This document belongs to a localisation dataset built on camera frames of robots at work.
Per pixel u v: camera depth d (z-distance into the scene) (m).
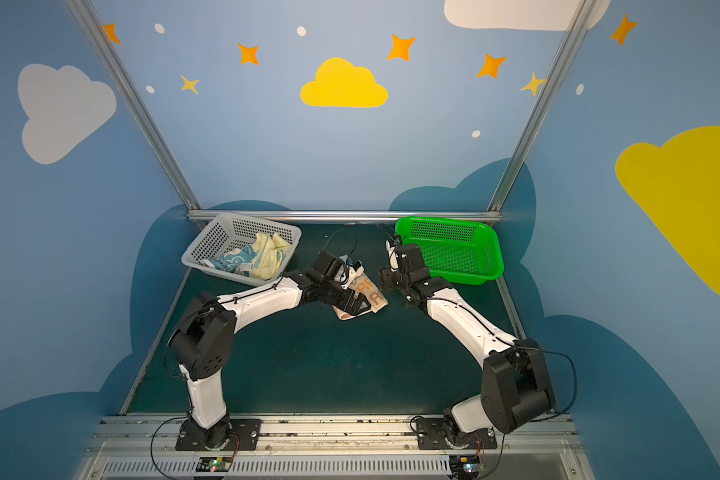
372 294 0.98
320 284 0.73
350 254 0.80
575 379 0.43
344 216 1.24
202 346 0.49
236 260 1.04
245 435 0.75
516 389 0.43
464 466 0.71
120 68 0.78
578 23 0.71
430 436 0.74
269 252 1.02
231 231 1.15
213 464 0.71
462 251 1.15
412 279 0.66
